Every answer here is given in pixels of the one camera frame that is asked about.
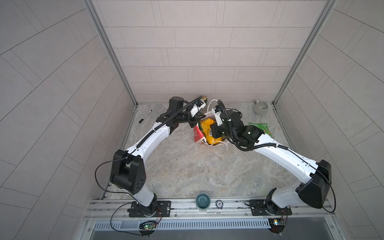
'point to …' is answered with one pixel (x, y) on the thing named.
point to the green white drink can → (204, 98)
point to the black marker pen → (140, 120)
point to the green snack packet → (264, 126)
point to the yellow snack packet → (207, 131)
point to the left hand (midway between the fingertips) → (207, 113)
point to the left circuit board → (147, 228)
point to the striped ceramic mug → (261, 108)
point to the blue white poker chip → (219, 204)
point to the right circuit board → (276, 225)
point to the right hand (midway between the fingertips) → (209, 126)
